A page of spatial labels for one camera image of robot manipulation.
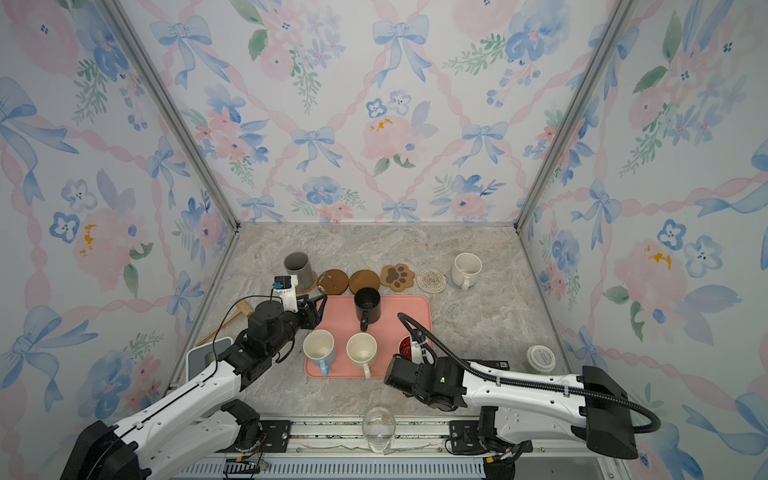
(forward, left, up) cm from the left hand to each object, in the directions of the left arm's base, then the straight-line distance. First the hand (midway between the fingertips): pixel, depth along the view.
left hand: (318, 294), depth 80 cm
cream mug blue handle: (-10, 0, -12) cm, 16 cm away
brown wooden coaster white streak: (+16, +1, -17) cm, 23 cm away
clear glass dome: (-28, -17, -18) cm, 37 cm away
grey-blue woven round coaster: (+13, -42, -16) cm, 46 cm away
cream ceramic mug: (-9, -11, -15) cm, 21 cm away
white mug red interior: (-15, -24, 0) cm, 28 cm away
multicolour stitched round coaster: (+16, -34, -17) cm, 41 cm away
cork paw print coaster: (+18, -22, -17) cm, 33 cm away
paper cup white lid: (-13, -60, -11) cm, 62 cm away
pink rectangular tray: (-11, -5, -8) cm, 15 cm away
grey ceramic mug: (+15, +10, -7) cm, 20 cm away
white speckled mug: (+18, -45, -12) cm, 50 cm away
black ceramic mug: (+5, -12, -12) cm, 18 cm away
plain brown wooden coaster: (+17, -10, -17) cm, 26 cm away
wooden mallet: (+5, +28, -16) cm, 32 cm away
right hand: (-17, -25, -11) cm, 32 cm away
